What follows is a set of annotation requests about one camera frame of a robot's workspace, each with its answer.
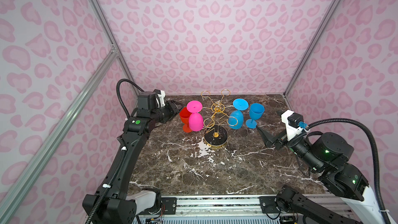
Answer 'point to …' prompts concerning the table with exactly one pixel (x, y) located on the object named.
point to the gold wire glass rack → (215, 135)
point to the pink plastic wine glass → (196, 122)
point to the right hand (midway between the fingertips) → (267, 118)
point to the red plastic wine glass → (184, 114)
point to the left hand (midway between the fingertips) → (183, 104)
